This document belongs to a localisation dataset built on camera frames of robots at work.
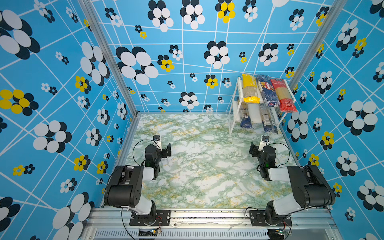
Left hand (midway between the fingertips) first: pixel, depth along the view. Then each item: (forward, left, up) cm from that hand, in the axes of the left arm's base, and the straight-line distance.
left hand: (163, 142), depth 93 cm
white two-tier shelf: (+17, -59, +8) cm, 62 cm away
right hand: (0, -62, 0) cm, 62 cm away
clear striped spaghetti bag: (+9, -66, +11) cm, 68 cm away
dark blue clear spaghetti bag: (+9, -52, +11) cm, 54 cm away
